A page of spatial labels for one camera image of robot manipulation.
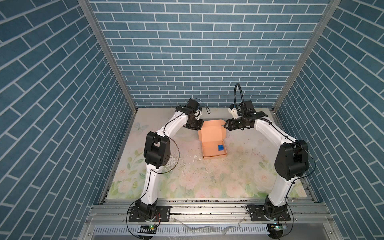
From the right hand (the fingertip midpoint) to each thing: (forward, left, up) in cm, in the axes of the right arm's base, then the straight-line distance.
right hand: (228, 123), depth 93 cm
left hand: (-2, +17, -4) cm, 18 cm away
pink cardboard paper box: (-4, +10, -8) cm, 13 cm away
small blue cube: (-9, +3, -15) cm, 18 cm away
